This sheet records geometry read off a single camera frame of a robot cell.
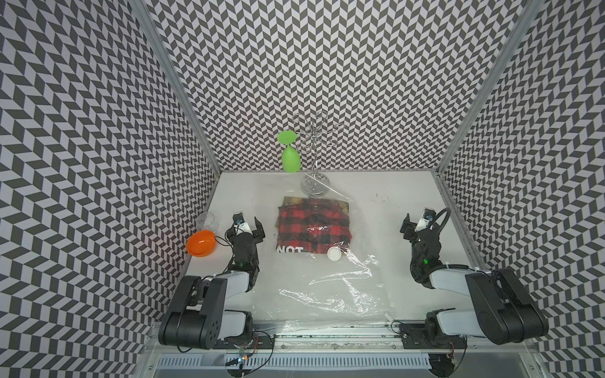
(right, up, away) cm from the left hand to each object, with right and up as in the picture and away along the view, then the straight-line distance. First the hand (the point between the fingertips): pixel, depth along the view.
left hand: (245, 221), depth 88 cm
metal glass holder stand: (+27, +14, +23) cm, 38 cm away
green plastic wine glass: (+17, +24, +6) cm, 30 cm away
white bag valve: (+34, -12, -2) cm, 36 cm away
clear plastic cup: (-19, -1, +9) cm, 21 cm away
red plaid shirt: (+26, -3, +2) cm, 26 cm away
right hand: (+66, +1, 0) cm, 66 cm away
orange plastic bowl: (-18, -9, +2) cm, 20 cm away
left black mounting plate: (+12, -35, -17) cm, 41 cm away
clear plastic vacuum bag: (+31, -18, -4) cm, 36 cm away
